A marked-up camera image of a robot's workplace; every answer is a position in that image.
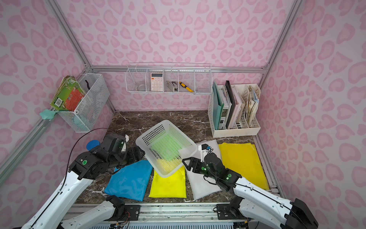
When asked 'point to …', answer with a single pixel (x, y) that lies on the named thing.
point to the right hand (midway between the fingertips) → (186, 162)
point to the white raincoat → (201, 188)
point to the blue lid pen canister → (91, 144)
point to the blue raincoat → (130, 181)
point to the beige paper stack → (253, 99)
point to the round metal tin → (141, 87)
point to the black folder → (230, 113)
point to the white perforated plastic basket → (165, 167)
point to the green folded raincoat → (165, 146)
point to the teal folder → (218, 107)
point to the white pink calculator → (157, 81)
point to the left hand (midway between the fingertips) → (140, 152)
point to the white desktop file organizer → (234, 109)
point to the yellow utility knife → (183, 85)
